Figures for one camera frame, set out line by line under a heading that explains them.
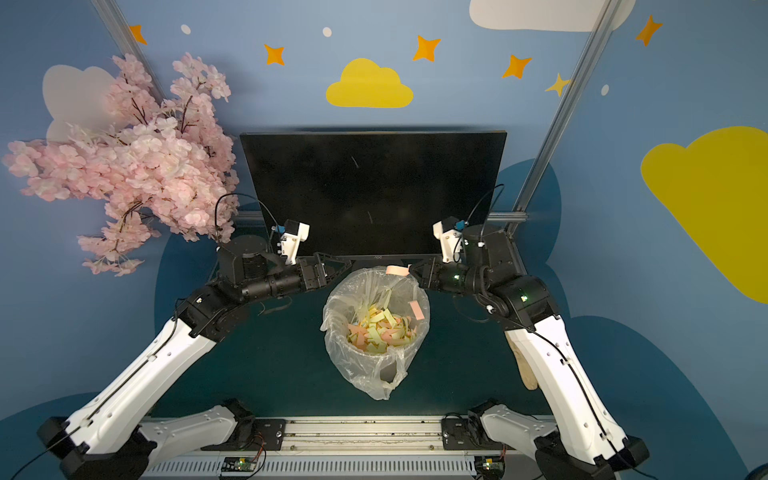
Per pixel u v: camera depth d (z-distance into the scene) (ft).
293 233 1.88
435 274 1.74
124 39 2.38
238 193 2.77
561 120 2.90
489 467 2.40
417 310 2.23
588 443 1.18
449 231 1.82
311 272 1.77
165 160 1.91
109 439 1.23
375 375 1.99
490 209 2.57
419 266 2.02
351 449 2.40
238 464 2.35
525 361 1.23
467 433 2.42
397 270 2.09
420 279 2.40
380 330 2.71
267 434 2.44
